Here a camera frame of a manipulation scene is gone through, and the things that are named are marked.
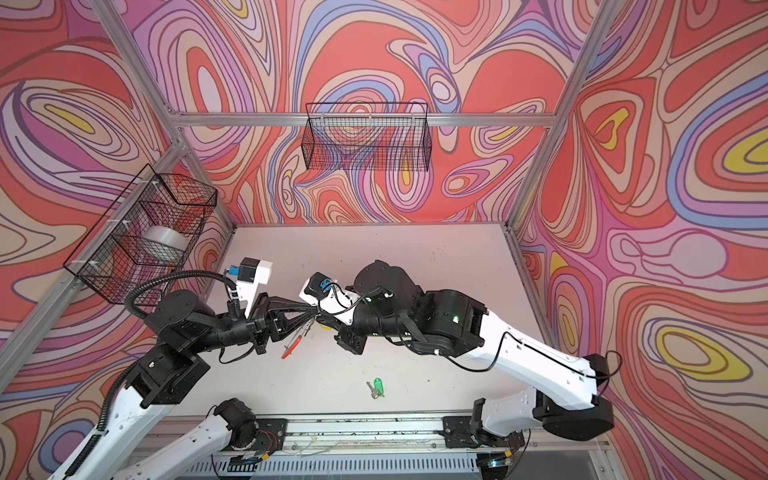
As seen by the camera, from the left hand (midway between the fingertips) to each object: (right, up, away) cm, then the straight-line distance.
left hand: (315, 316), depth 50 cm
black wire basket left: (-47, +12, +18) cm, 51 cm away
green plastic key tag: (+10, -26, +32) cm, 42 cm away
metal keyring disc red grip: (-5, -6, +2) cm, 8 cm away
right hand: (+1, -2, +4) cm, 5 cm away
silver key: (+9, -27, +30) cm, 42 cm away
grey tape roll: (-42, +13, +21) cm, 48 cm away
